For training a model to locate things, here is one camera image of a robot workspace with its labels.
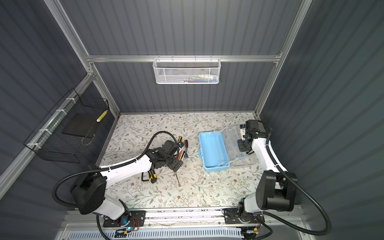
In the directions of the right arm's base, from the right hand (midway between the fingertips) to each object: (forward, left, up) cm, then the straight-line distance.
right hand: (249, 146), depth 86 cm
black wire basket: (-6, +95, +20) cm, 98 cm away
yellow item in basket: (+9, +82, +18) cm, 85 cm away
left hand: (-5, +44, -4) cm, 44 cm away
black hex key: (-15, +63, -11) cm, 66 cm away
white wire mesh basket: (+57, +38, +16) cm, 71 cm away
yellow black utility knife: (-14, +57, -10) cm, 59 cm away
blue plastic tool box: (+2, +17, -7) cm, 18 cm away
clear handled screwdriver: (-19, +41, -11) cm, 46 cm away
